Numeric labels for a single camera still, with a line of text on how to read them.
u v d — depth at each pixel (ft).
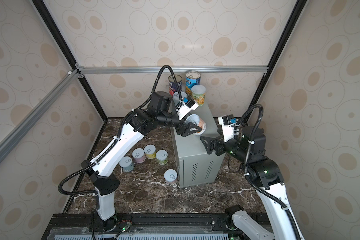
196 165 2.20
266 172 1.31
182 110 1.81
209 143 1.69
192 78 2.56
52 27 2.40
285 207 1.22
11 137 1.83
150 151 3.10
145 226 2.39
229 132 1.66
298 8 2.25
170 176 2.74
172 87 2.57
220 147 1.72
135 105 3.79
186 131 1.88
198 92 2.45
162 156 3.02
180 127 1.86
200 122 1.98
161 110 1.69
